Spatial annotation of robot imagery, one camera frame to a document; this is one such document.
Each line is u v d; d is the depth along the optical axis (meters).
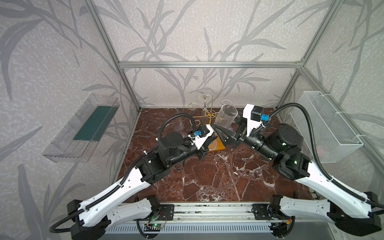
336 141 0.59
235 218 0.73
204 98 0.79
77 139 0.64
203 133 0.44
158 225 0.70
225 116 0.49
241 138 0.41
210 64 0.94
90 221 0.38
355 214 0.39
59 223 0.37
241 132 0.42
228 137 0.42
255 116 0.38
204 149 0.50
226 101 0.79
